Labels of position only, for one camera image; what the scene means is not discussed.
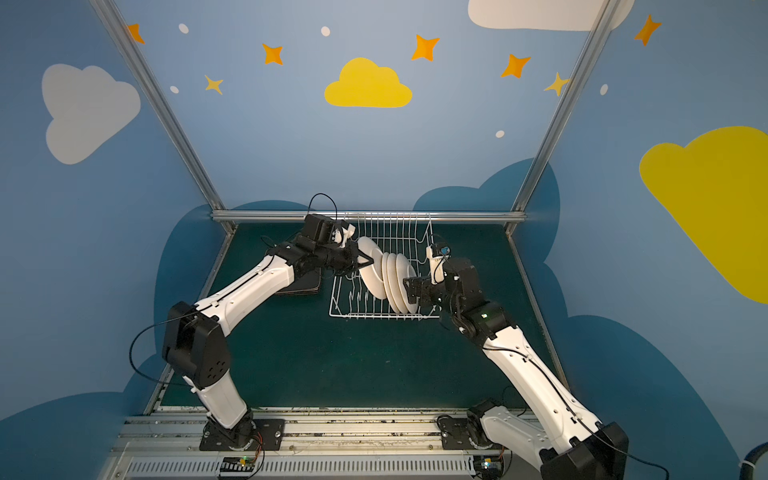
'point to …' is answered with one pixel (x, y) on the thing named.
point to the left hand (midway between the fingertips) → (372, 257)
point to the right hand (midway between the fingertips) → (422, 274)
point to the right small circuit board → (488, 467)
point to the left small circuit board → (237, 464)
